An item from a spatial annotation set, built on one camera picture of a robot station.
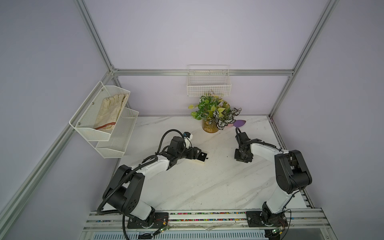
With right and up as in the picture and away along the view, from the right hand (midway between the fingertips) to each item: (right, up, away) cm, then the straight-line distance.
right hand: (241, 160), depth 95 cm
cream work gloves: (-76, +31, -16) cm, 83 cm away
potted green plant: (-17, +30, -7) cm, 36 cm away
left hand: (-30, +7, -7) cm, 31 cm away
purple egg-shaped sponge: (+5, +25, +22) cm, 34 cm away
